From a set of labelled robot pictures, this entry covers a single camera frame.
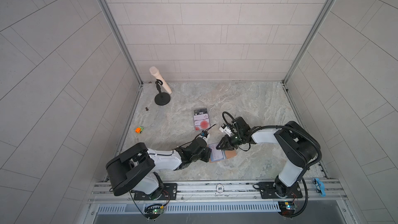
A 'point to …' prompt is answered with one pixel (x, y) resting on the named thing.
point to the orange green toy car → (139, 129)
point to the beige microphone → (154, 71)
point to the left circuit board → (153, 211)
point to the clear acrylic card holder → (201, 119)
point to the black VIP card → (202, 111)
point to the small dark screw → (146, 109)
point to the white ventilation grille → (140, 209)
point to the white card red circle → (201, 122)
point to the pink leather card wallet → (229, 154)
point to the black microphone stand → (161, 98)
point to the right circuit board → (287, 208)
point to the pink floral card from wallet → (216, 154)
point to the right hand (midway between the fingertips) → (218, 148)
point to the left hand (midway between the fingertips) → (213, 151)
